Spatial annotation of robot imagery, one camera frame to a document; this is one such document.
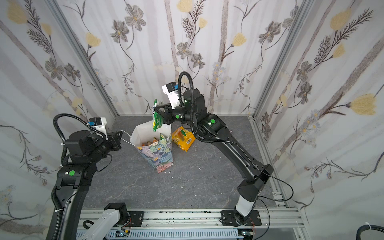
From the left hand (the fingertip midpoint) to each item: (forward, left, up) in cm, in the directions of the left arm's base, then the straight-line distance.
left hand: (123, 131), depth 65 cm
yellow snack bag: (+17, -25, -30) cm, 42 cm away
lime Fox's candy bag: (+11, -12, -20) cm, 26 cm away
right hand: (0, -18, +13) cm, 22 cm away
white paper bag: (-1, -12, -13) cm, 17 cm away
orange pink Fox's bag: (+13, -7, -26) cm, 30 cm away
